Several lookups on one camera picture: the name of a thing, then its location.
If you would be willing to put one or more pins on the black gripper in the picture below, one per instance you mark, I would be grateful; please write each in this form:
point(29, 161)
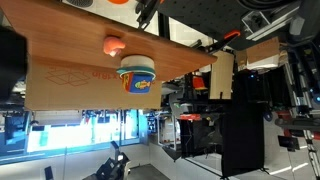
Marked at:
point(106, 170)

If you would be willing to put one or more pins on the colourful soft picture cube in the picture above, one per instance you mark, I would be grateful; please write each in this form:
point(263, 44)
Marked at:
point(138, 85)

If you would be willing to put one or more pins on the white bowl teal rim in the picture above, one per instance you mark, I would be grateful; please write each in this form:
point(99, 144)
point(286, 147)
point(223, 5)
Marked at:
point(136, 62)

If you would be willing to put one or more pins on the brown cardboard panel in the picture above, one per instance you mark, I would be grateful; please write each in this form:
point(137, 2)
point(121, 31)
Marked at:
point(66, 95)

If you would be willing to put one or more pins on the red flat case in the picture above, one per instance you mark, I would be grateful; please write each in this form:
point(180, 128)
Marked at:
point(190, 117)

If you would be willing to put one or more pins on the pink plush toy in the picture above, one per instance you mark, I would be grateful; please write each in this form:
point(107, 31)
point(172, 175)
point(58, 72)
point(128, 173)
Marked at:
point(111, 45)

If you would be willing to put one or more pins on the black rounded blurry object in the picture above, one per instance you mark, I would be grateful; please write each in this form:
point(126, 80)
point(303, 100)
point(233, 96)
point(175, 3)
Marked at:
point(11, 63)

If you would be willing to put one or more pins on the black metal table leg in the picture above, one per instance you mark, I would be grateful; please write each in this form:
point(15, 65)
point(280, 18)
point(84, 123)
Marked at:
point(164, 26)

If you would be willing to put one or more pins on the dark round mesh object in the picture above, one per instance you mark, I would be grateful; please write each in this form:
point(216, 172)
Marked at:
point(80, 2)

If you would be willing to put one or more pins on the orange round object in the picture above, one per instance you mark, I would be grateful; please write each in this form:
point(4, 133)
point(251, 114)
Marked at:
point(118, 1)

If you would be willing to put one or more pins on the black perforated mounting board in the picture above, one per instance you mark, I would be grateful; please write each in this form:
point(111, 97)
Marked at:
point(200, 13)

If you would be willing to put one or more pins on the brown cardboard box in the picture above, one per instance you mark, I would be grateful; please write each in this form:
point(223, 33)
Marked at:
point(261, 50)

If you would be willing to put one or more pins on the black camera tripod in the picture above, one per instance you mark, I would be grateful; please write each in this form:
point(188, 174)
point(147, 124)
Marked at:
point(313, 160)

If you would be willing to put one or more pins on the silver aluminium extrusion frame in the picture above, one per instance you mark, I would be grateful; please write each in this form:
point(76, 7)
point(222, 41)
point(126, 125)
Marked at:
point(263, 23)

